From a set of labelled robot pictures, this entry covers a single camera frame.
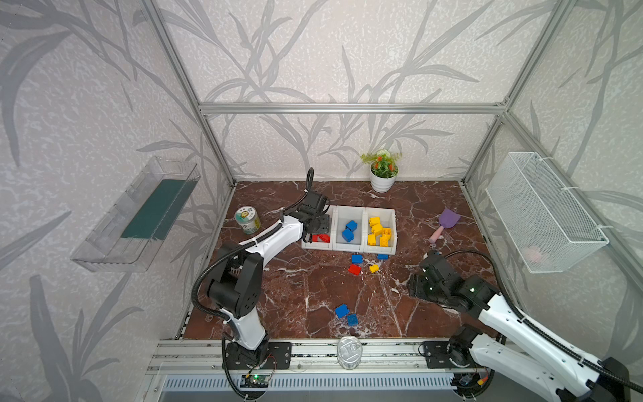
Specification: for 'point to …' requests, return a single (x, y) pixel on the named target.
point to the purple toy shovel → (447, 219)
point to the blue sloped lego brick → (347, 235)
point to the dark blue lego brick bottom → (352, 319)
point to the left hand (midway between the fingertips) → (323, 216)
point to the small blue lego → (383, 256)
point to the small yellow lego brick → (374, 268)
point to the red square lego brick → (354, 269)
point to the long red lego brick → (325, 238)
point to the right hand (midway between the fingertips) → (412, 278)
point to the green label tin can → (247, 217)
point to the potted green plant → (383, 169)
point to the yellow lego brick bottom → (388, 232)
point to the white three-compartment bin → (359, 229)
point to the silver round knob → (349, 353)
